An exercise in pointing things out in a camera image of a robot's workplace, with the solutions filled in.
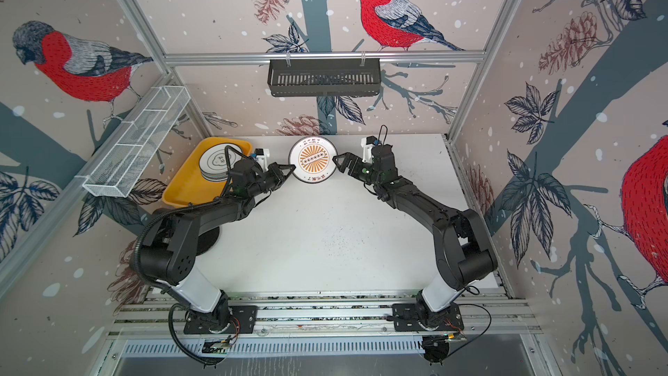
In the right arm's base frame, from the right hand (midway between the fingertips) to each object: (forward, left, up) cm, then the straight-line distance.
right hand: (340, 164), depth 86 cm
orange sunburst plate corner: (+3, +10, -1) cm, 10 cm away
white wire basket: (-5, +61, +14) cm, 63 cm away
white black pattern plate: (+11, +55, -13) cm, 57 cm away
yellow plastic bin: (+1, +63, -16) cm, 65 cm away
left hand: (-1, +16, 0) cm, 16 cm away
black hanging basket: (+40, +11, +9) cm, 43 cm away
